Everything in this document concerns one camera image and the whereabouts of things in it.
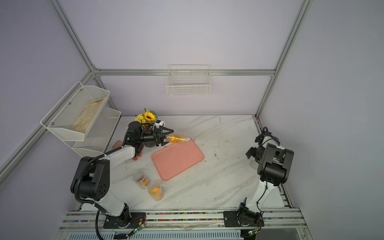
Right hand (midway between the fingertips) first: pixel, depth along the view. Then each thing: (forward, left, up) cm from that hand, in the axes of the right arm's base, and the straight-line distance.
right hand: (252, 159), depth 96 cm
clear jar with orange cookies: (-21, +58, +7) cm, 62 cm away
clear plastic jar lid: (-4, 0, +1) cm, 5 cm away
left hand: (+1, +49, +26) cm, 55 cm away
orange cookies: (0, +47, +25) cm, 53 cm away
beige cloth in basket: (+15, +95, +32) cm, 102 cm away
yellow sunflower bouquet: (+17, +65, +24) cm, 71 cm away
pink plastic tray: (+1, +51, +1) cm, 51 cm away
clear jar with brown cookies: (-14, +68, +7) cm, 70 cm away
